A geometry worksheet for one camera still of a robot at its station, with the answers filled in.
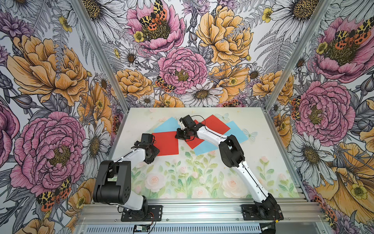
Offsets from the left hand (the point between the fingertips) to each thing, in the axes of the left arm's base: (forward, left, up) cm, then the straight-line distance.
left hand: (155, 157), depth 94 cm
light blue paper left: (+27, -8, -2) cm, 29 cm away
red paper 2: (+30, -40, -3) cm, 50 cm away
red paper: (+9, -25, +4) cm, 27 cm away
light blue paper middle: (+5, -31, +3) cm, 32 cm away
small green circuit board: (-37, +1, 0) cm, 37 cm away
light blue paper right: (+20, -56, -1) cm, 60 cm away
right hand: (+14, -13, 0) cm, 19 cm away
